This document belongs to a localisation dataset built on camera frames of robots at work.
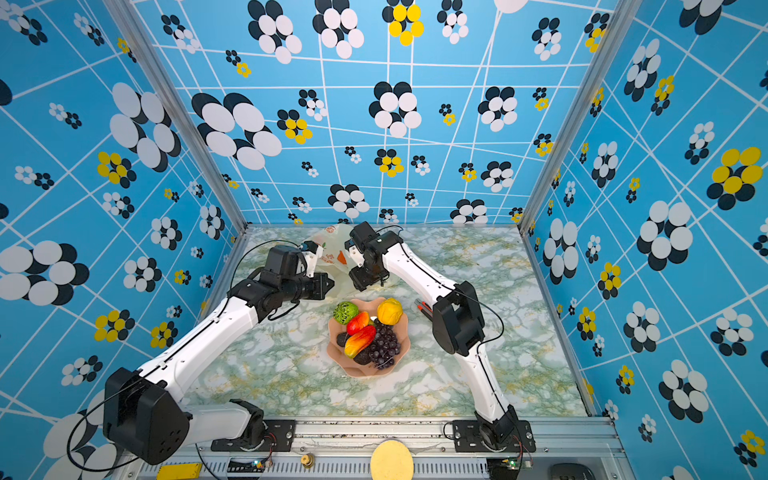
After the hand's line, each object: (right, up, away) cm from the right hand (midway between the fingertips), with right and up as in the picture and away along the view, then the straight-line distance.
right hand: (366, 279), depth 92 cm
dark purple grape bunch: (+7, -17, -12) cm, 22 cm away
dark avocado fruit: (-6, -16, -9) cm, 19 cm away
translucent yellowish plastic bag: (-11, +5, +7) cm, 14 cm away
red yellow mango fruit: (-1, -16, -13) cm, 21 cm away
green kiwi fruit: (-6, -9, -8) cm, 13 cm away
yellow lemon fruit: (+7, -9, -7) cm, 13 cm away
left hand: (-7, 0, -12) cm, 14 cm away
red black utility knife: (+19, -10, +4) cm, 21 cm away
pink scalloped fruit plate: (-8, -21, -8) cm, 24 cm away
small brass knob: (-11, -39, -25) cm, 48 cm away
